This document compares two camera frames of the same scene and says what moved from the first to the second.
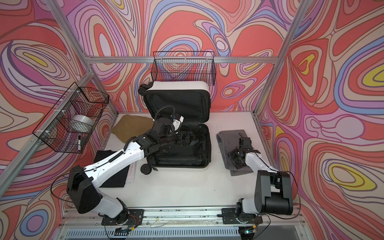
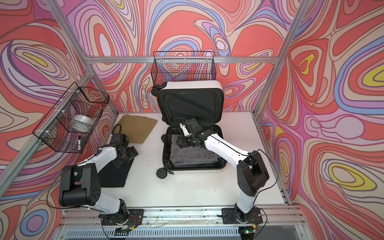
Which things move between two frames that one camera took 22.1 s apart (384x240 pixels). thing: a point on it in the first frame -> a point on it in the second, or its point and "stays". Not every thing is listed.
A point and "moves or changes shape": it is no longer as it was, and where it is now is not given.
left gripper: x=186 y=142 -> x=131 y=154
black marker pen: x=79 y=143 stays
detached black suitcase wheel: x=146 y=169 -> x=162 y=173
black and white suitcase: x=192 y=100 moves or changes shape
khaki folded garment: x=128 y=127 stays
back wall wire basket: x=186 y=66 stays
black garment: x=119 y=180 stays
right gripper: x=232 y=154 -> x=183 y=142
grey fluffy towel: x=228 y=140 -> x=188 y=154
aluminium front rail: x=181 y=216 stays
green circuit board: x=122 y=230 stays
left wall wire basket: x=69 y=125 stays
